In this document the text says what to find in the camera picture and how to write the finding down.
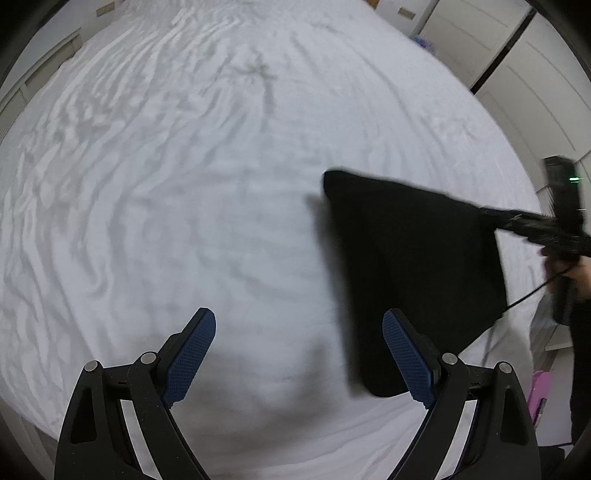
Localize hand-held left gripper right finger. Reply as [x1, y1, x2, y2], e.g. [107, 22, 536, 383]
[382, 308, 541, 480]

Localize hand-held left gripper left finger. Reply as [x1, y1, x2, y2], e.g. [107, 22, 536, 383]
[54, 307, 217, 480]

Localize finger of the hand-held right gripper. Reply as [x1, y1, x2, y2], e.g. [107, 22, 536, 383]
[479, 207, 550, 241]

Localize black pants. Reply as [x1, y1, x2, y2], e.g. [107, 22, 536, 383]
[322, 169, 509, 398]

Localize person's right hand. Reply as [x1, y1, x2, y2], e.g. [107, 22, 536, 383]
[540, 247, 591, 301]

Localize pink plastic object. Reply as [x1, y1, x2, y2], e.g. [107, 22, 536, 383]
[530, 370, 551, 428]

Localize white wardrobe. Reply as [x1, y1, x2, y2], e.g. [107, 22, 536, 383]
[406, 0, 591, 185]

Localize white bed duvet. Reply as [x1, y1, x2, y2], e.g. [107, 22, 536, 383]
[0, 0, 543, 480]

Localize black cable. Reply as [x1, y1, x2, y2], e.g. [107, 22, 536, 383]
[501, 270, 571, 315]

